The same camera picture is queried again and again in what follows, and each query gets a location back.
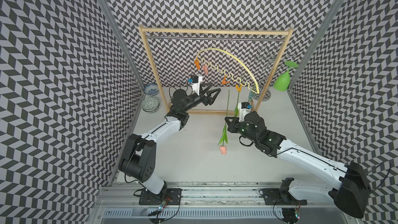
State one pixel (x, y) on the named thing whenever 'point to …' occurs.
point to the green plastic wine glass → (282, 81)
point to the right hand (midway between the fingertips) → (225, 121)
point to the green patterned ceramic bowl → (150, 104)
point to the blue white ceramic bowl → (151, 89)
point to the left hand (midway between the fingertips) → (216, 87)
